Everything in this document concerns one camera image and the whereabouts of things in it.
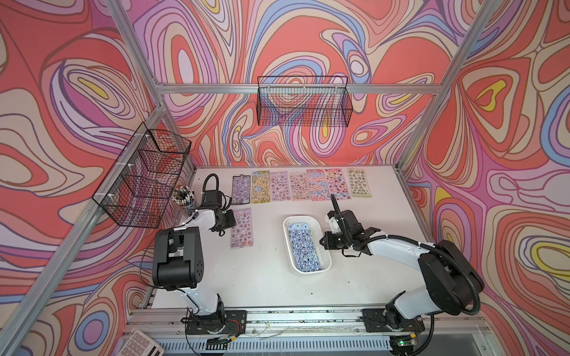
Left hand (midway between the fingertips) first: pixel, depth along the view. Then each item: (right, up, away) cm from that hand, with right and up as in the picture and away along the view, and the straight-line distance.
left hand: (232, 221), depth 96 cm
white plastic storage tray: (+37, -4, -5) cm, 37 cm away
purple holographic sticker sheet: (+1, +14, +14) cm, 20 cm away
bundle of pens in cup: (-18, +12, -8) cm, 23 cm away
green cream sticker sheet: (+61, +18, +17) cm, 66 cm away
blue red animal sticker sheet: (+40, +16, +16) cm, 46 cm away
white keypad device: (-23, -34, -28) cm, 50 cm away
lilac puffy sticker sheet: (+5, -6, -2) cm, 8 cm away
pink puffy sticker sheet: (+20, +15, +15) cm, 30 cm away
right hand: (+39, -9, -8) cm, 40 cm away
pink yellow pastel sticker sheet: (+49, +17, +16) cm, 55 cm away
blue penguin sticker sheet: (+31, -10, -10) cm, 34 cm away
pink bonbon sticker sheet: (+30, +16, +15) cm, 38 cm away
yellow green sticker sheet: (+11, +15, +15) cm, 24 cm away
